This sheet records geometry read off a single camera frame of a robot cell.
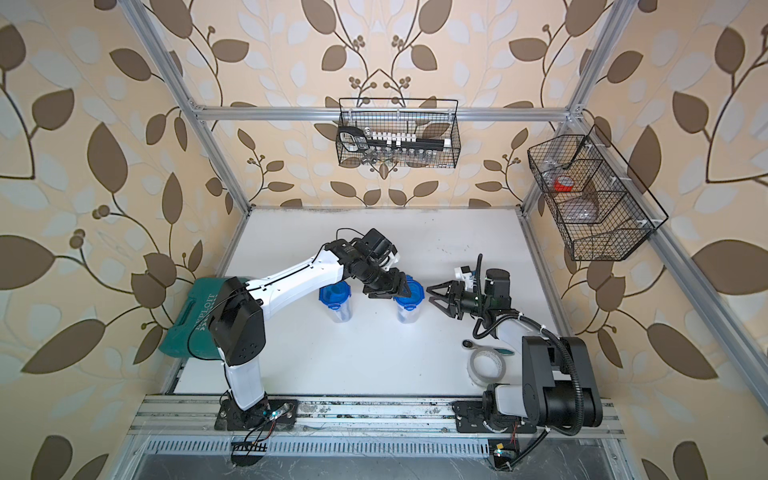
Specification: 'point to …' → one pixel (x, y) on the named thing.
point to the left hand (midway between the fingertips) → (400, 290)
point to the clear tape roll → (486, 366)
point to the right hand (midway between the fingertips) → (429, 295)
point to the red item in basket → (563, 184)
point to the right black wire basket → (601, 208)
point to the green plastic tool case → (192, 337)
